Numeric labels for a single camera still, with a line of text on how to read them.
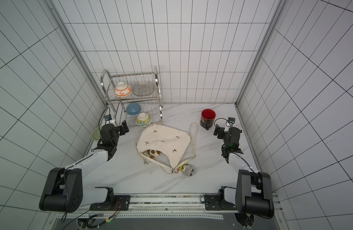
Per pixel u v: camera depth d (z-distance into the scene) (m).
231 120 0.74
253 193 0.41
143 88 0.91
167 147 0.89
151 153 0.88
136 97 0.85
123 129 0.83
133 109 1.05
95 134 0.95
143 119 0.98
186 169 0.79
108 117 0.74
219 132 0.79
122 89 0.85
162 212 0.71
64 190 0.42
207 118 0.97
